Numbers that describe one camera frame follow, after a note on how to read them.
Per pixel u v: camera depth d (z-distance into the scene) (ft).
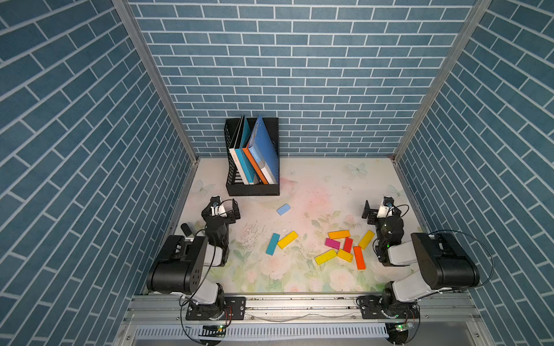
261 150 3.45
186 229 2.91
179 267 1.48
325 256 2.81
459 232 2.64
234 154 2.77
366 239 2.99
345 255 2.84
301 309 2.47
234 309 2.42
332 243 2.93
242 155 2.77
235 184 3.55
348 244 2.93
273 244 2.92
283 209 3.25
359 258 2.78
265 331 2.53
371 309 2.40
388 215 2.53
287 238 2.97
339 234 3.01
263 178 3.15
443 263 1.48
